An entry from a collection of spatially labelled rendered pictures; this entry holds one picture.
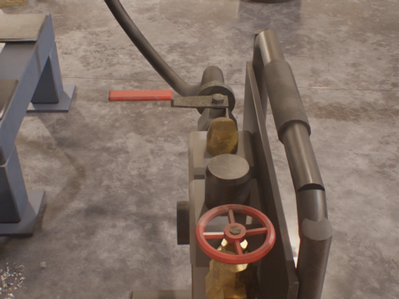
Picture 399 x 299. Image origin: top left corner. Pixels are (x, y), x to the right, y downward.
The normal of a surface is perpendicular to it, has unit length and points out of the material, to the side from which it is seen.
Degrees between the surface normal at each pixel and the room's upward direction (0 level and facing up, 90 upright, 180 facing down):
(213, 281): 60
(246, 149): 0
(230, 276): 90
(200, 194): 0
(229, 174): 0
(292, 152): 45
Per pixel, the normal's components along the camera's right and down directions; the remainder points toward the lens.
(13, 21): 0.00, -0.80
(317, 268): 0.29, 0.56
